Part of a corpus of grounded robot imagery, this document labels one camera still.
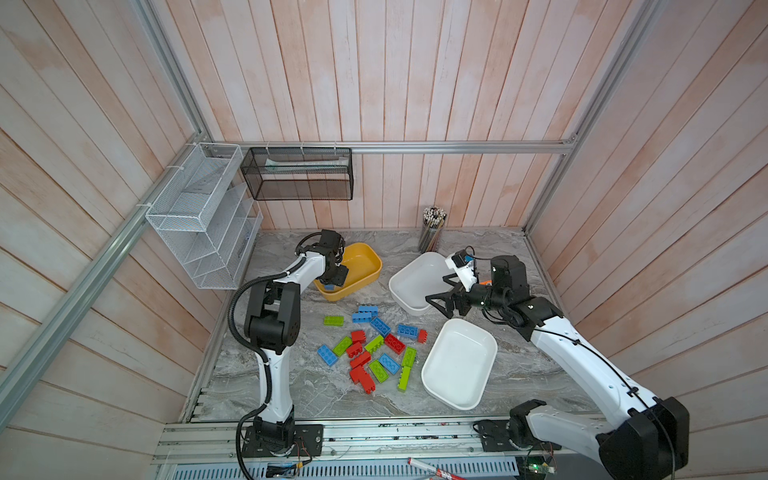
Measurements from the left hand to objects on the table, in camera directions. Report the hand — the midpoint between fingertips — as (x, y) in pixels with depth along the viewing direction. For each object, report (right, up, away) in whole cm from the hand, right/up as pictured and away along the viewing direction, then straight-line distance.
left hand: (333, 277), depth 101 cm
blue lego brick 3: (0, -22, -15) cm, 26 cm away
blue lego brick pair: (+11, -12, -6) cm, 17 cm away
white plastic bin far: (+29, -1, +5) cm, 30 cm away
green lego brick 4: (+16, -26, -16) cm, 34 cm away
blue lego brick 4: (+18, -24, -14) cm, 33 cm away
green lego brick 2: (+4, -20, -12) cm, 24 cm away
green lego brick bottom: (+22, -27, -19) cm, 40 cm away
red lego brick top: (+9, -17, -10) cm, 22 cm away
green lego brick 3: (+14, -19, -13) cm, 27 cm away
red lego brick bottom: (+10, -26, -18) cm, 33 cm away
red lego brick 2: (+20, -19, -13) cm, 31 cm away
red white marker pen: (+30, -44, -32) cm, 62 cm away
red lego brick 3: (+10, -23, -15) cm, 30 cm away
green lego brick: (+1, -14, -6) cm, 15 cm away
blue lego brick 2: (+26, -16, -10) cm, 32 cm away
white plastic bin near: (+39, -24, -14) cm, 48 cm away
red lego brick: (+8, -21, -14) cm, 26 cm away
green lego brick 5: (+24, -24, -14) cm, 37 cm away
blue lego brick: (+16, -15, -8) cm, 23 cm away
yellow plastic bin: (+10, +4, +9) cm, 14 cm away
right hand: (+31, -1, -24) cm, 39 cm away
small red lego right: (+29, -17, -11) cm, 35 cm away
